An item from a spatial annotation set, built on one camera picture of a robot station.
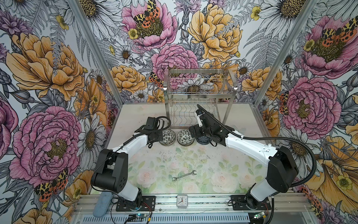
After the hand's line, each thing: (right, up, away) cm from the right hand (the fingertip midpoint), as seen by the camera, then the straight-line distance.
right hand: (197, 130), depth 85 cm
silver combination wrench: (-2, -26, 0) cm, 26 cm away
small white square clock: (-9, -36, -12) cm, 39 cm away
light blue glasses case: (-49, -36, -14) cm, 63 cm away
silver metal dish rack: (-7, +30, +29) cm, 42 cm away
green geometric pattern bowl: (-18, -6, +12) cm, 23 cm away
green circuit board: (-32, -43, -13) cm, 55 cm away
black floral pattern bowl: (-8, -7, +11) cm, 15 cm away
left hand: (-25, -7, +7) cm, 27 cm away
